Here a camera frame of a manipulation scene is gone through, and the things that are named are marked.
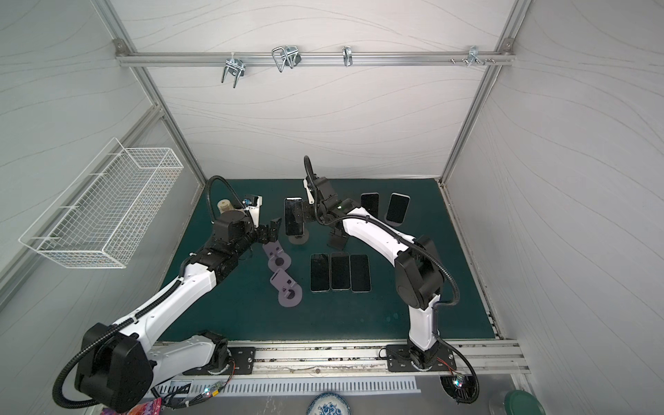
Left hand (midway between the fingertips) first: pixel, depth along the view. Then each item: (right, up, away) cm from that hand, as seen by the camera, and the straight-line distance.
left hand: (271, 212), depth 82 cm
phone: (+30, -22, +9) cm, 38 cm away
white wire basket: (-42, -1, -14) cm, 44 cm away
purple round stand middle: (0, -17, +9) cm, 19 cm away
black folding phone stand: (+21, -12, +19) cm, 30 cm away
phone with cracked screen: (+6, -1, +9) cm, 11 cm away
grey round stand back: (+7, -12, +19) cm, 23 cm away
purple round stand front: (+6, -26, 0) cm, 26 cm away
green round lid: (+65, -44, -23) cm, 82 cm away
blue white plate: (+19, -50, -16) cm, 56 cm away
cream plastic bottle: (-23, +2, +16) cm, 28 cm away
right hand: (+11, +4, +5) cm, 12 cm away
